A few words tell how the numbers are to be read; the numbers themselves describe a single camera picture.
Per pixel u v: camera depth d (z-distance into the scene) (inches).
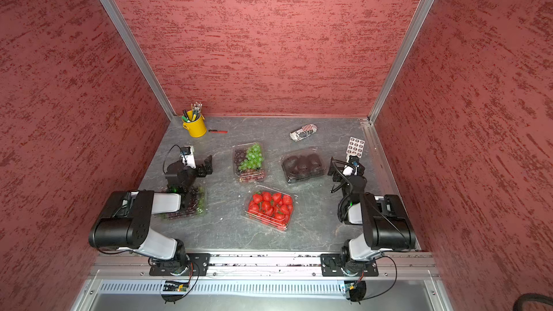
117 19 31.9
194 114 41.0
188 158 31.5
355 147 43.1
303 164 37.9
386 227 16.8
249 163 37.3
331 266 29.1
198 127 42.3
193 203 31.7
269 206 33.1
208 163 34.2
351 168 29.0
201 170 32.8
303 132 43.4
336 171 31.5
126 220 18.1
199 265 28.7
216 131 45.1
